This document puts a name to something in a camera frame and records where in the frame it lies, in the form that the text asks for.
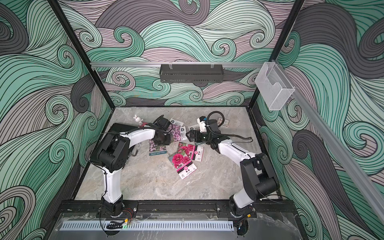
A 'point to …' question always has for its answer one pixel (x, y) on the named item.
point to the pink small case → (143, 124)
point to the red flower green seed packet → (194, 127)
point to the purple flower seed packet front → (156, 149)
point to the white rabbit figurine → (138, 119)
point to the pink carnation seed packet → (182, 163)
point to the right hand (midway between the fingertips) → (190, 134)
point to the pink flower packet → (194, 152)
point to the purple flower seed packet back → (179, 132)
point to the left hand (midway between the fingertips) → (168, 141)
